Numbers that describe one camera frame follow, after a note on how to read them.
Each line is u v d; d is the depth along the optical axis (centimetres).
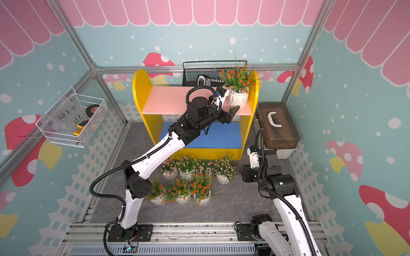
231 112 61
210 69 90
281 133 90
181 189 74
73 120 70
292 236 40
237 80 60
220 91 56
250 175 61
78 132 63
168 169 83
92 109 80
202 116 56
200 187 73
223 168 79
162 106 71
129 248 72
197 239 74
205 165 81
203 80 91
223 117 63
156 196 74
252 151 63
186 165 81
